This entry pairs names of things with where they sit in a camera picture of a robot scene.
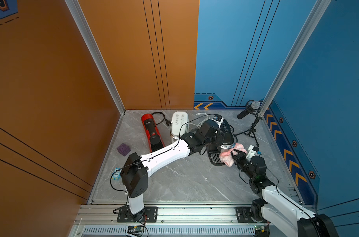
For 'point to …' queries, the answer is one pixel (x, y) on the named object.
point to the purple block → (123, 149)
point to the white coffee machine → (179, 119)
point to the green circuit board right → (259, 227)
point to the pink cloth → (227, 157)
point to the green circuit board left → (133, 231)
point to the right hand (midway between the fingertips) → (229, 149)
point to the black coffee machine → (225, 142)
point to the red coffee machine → (155, 140)
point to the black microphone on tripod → (251, 107)
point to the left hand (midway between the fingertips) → (221, 132)
